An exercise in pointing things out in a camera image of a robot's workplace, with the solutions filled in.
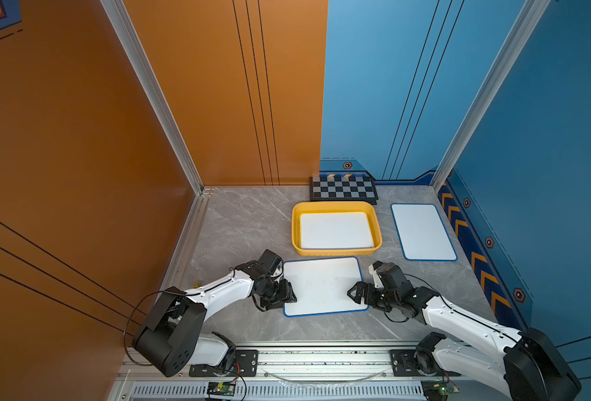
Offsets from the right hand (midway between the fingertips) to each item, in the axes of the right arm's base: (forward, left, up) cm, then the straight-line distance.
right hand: (356, 299), depth 84 cm
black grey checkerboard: (+52, 0, +2) cm, 52 cm away
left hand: (0, +21, 0) cm, 21 cm away
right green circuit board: (-25, -20, -3) cm, 32 cm away
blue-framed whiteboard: (+6, +12, -2) cm, 13 cm away
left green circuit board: (-25, +42, -4) cm, 49 cm away
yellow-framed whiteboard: (+29, +5, 0) cm, 29 cm away
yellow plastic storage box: (+38, -9, +4) cm, 39 cm away
